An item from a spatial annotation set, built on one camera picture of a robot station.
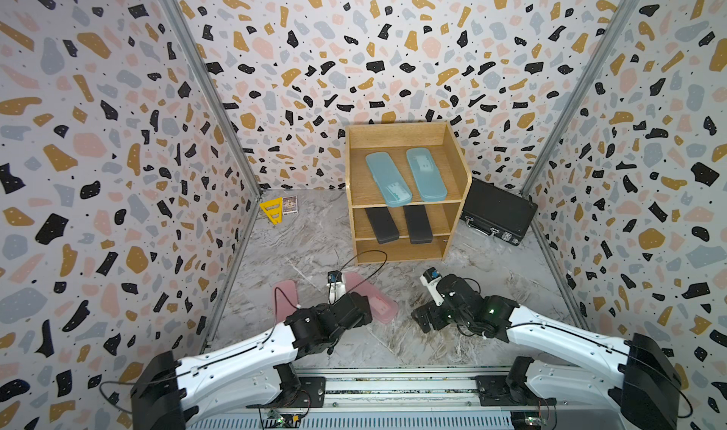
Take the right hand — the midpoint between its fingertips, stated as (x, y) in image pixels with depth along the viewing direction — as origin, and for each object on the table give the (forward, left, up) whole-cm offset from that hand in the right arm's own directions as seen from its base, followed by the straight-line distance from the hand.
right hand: (420, 310), depth 80 cm
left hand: (0, +18, +3) cm, 18 cm away
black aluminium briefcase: (+42, -32, -5) cm, 53 cm away
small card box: (+46, +50, -6) cm, 68 cm away
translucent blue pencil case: (+28, -2, +24) cm, 37 cm away
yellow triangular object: (+43, +56, -5) cm, 71 cm away
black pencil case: (+23, 0, +10) cm, 26 cm away
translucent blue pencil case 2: (+27, +10, +25) cm, 38 cm away
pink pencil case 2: (-8, +30, +24) cm, 40 cm away
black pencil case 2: (+23, +11, +11) cm, 28 cm away
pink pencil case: (+3, +11, -7) cm, 13 cm away
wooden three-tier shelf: (+26, +4, +25) cm, 36 cm away
